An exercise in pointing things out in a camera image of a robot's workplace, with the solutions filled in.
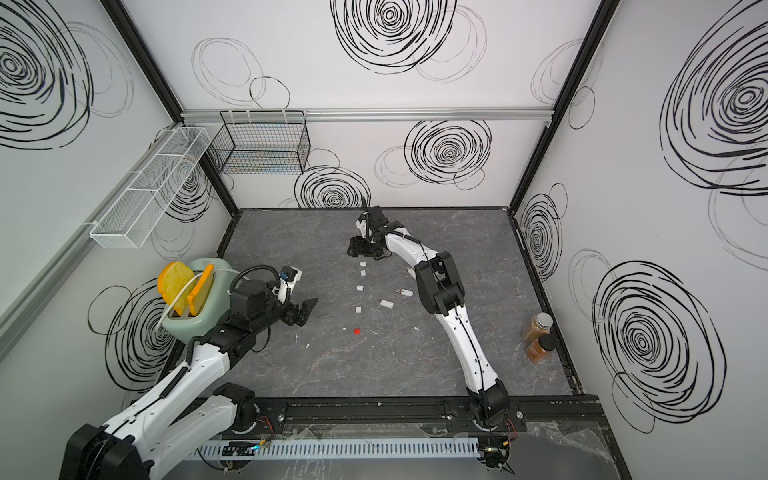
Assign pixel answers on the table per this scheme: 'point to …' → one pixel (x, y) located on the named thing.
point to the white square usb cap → (358, 309)
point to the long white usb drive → (412, 273)
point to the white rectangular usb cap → (363, 273)
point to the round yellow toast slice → (172, 279)
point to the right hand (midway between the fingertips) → (356, 251)
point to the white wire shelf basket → (134, 212)
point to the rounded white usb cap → (359, 287)
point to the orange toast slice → (199, 291)
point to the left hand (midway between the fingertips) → (301, 291)
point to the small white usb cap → (363, 263)
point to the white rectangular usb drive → (386, 303)
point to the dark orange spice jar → (537, 349)
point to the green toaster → (213, 309)
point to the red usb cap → (357, 331)
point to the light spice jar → (541, 325)
